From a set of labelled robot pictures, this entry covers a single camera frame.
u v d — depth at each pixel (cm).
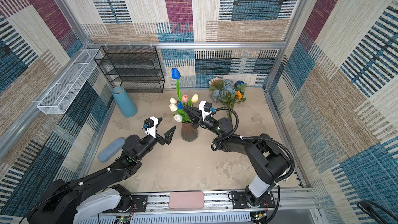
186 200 74
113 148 89
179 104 71
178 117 70
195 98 76
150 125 64
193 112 68
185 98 74
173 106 71
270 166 46
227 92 106
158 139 69
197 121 69
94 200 53
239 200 73
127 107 100
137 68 109
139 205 73
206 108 62
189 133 91
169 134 70
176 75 59
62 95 73
